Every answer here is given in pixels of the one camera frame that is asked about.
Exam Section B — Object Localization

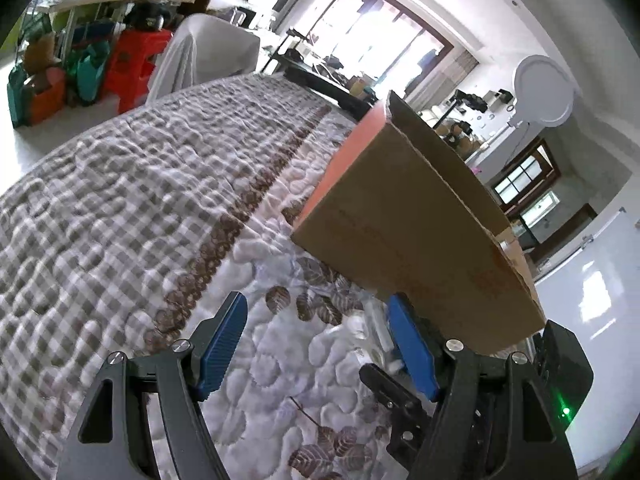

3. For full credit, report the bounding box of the brown glass panel door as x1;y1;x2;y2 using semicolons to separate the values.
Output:
492;137;563;217

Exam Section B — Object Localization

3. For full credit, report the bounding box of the clear plastic packet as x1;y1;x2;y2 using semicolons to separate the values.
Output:
350;300;406;371

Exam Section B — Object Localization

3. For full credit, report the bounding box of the black bag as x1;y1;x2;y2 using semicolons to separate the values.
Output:
125;2;168;31

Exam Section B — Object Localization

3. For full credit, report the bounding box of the brown cardboard box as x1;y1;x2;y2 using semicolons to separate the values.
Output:
290;90;548;356

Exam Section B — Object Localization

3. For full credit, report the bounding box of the white covered chair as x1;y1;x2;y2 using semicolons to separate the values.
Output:
149;12;262;106

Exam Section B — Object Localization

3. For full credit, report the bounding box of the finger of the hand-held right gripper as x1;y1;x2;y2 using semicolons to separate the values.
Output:
359;362;433;461

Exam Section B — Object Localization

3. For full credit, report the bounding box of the red plastic stool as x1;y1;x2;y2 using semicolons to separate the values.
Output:
104;27;175;117

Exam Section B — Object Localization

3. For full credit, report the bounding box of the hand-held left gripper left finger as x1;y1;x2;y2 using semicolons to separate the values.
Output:
55;290;249;480

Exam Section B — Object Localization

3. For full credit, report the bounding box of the brown framed balcony window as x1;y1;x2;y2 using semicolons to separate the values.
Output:
307;0;456;106

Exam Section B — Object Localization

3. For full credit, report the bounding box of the black table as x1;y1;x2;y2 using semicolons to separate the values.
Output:
270;52;383;123

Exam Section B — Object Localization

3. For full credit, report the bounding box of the whiteboard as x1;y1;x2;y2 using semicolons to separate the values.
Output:
534;207;640;480

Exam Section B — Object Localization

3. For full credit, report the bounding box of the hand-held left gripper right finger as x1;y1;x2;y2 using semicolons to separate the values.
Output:
387;294;581;480

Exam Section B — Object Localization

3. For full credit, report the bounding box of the teal bag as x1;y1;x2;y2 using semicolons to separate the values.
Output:
6;67;31;128

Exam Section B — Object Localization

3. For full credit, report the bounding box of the green bag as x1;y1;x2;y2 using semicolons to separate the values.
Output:
75;42;112;106

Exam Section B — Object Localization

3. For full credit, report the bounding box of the orange plastic bin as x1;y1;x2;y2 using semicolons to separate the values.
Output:
22;67;67;126

